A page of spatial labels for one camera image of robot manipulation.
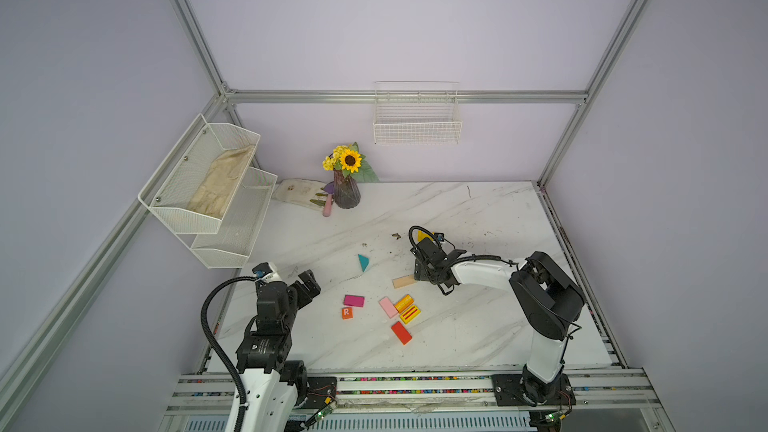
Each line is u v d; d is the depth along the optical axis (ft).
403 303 2.89
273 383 1.68
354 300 2.97
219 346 1.69
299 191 3.89
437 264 2.43
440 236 2.84
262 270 2.19
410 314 2.82
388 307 2.87
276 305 1.87
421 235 2.77
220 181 2.64
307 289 2.35
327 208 3.63
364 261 3.21
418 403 2.40
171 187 2.29
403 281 3.08
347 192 3.63
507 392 2.42
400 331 2.74
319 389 2.45
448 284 2.27
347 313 2.82
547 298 1.61
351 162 3.13
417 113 3.14
